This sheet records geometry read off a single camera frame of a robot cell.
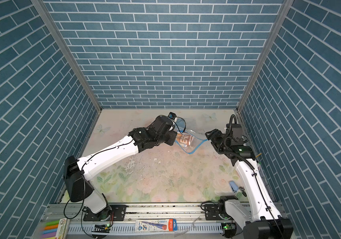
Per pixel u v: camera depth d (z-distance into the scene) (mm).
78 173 417
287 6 707
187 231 694
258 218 382
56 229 680
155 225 694
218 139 679
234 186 806
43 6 707
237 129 562
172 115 663
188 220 736
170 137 678
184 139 887
